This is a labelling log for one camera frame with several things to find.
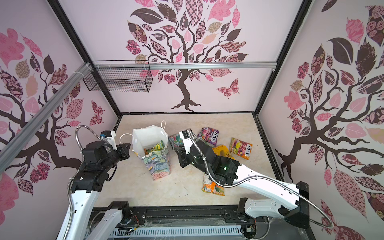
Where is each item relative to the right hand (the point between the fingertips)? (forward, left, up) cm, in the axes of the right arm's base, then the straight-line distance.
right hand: (176, 146), depth 64 cm
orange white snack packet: (-8, -17, -29) cm, 34 cm away
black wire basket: (+52, +40, +3) cm, 66 cm away
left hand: (+4, +24, -7) cm, 25 cm away
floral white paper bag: (+15, +19, -22) cm, 33 cm away
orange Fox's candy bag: (+15, -38, -28) cm, 50 cm away
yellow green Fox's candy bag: (+13, +15, -22) cm, 30 cm away
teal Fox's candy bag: (+21, +5, -27) cm, 35 cm away
